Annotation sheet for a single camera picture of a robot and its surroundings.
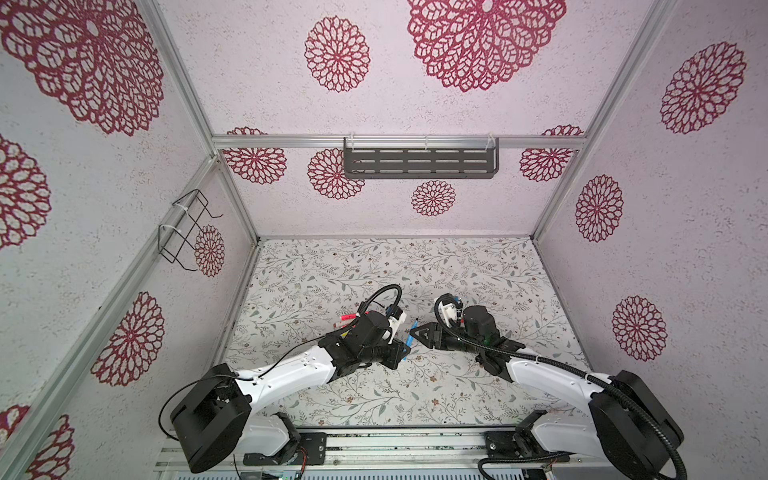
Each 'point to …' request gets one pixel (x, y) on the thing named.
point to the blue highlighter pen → (410, 340)
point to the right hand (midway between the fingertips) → (414, 330)
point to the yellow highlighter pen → (343, 326)
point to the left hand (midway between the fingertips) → (406, 354)
